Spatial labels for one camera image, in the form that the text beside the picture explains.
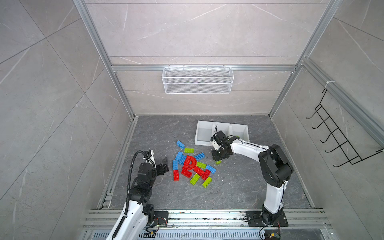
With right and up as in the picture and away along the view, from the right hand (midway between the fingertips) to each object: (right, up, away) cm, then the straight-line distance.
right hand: (215, 155), depth 96 cm
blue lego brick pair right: (-22, -3, -4) cm, 23 cm away
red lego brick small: (-19, -9, -8) cm, 22 cm away
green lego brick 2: (-9, -5, -5) cm, 12 cm away
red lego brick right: (-7, -10, -8) cm, 15 cm away
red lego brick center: (-11, -8, -8) cm, 16 cm away
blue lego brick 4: (-4, -7, -6) cm, 10 cm away
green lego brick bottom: (-14, -12, -11) cm, 21 cm away
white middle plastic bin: (+9, +18, +10) cm, 23 cm away
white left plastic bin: (-6, +16, +16) cm, 24 cm away
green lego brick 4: (-7, -13, -13) cm, 19 cm away
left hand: (-34, +2, -15) cm, 37 cm away
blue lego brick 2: (-26, -5, -6) cm, 27 cm away
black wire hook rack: (+50, +11, -34) cm, 62 cm away
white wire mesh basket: (-11, +51, +4) cm, 52 cm away
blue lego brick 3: (-11, 0, -1) cm, 11 cm away
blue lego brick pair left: (-24, 0, -1) cm, 24 cm away
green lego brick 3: (+1, -3, -6) cm, 7 cm away
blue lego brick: (-23, +7, +4) cm, 25 cm away
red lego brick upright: (-25, -10, -9) cm, 28 cm away
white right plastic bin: (+21, +16, +11) cm, 29 cm away
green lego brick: (-17, +3, +2) cm, 18 cm away
